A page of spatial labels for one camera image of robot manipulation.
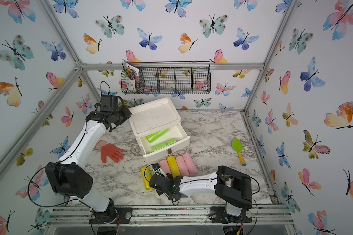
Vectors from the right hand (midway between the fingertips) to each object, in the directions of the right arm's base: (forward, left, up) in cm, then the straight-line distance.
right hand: (159, 180), depth 81 cm
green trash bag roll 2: (+13, -1, +15) cm, 20 cm away
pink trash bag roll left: (+9, -1, -1) cm, 9 cm away
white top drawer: (+17, -2, +12) cm, 22 cm away
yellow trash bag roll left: (+2, +8, -3) cm, 9 cm away
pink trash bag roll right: (+11, -17, -1) cm, 20 cm away
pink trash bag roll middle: (+8, -13, -1) cm, 15 cm away
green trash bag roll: (+18, +4, +16) cm, 24 cm away
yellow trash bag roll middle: (+9, -7, -1) cm, 11 cm away
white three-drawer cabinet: (+23, +2, +19) cm, 30 cm away
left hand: (+30, +17, +22) cm, 41 cm away
